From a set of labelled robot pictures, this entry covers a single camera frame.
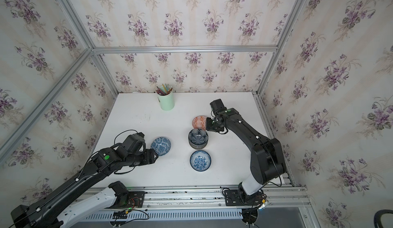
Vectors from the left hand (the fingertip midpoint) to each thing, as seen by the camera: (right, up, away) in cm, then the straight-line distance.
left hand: (155, 159), depth 73 cm
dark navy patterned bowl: (+21, +7, +15) cm, 27 cm away
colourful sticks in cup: (0, +38, +31) cm, 49 cm away
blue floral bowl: (+23, -5, +12) cm, 26 cm away
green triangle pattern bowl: (+21, +4, +12) cm, 25 cm away
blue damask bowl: (-1, +2, +17) cm, 18 cm away
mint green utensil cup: (-1, +29, +31) cm, 43 cm away
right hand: (+28, +14, +14) cm, 34 cm away
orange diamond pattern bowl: (+22, +15, +28) cm, 39 cm away
